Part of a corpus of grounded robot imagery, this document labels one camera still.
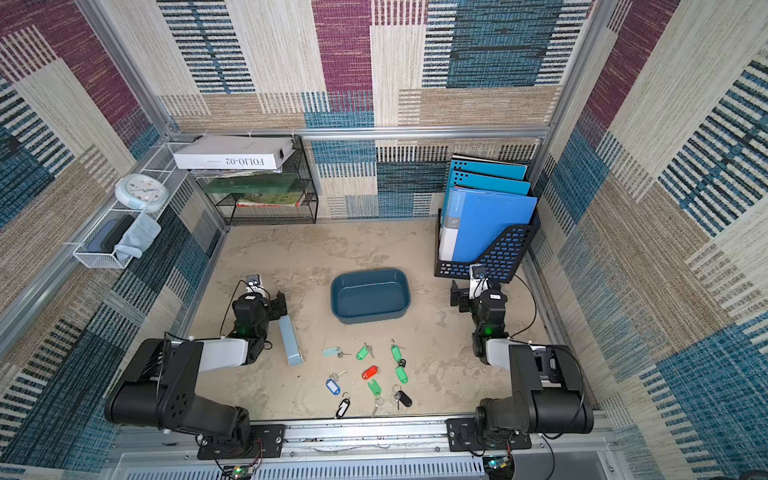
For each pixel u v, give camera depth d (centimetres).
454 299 85
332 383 83
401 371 85
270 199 99
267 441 74
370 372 85
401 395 80
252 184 97
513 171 92
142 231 70
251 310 70
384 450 73
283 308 89
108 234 65
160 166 87
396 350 88
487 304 69
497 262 94
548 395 43
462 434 74
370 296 99
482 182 91
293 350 83
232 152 78
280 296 89
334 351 87
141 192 74
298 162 94
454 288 86
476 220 91
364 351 89
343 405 79
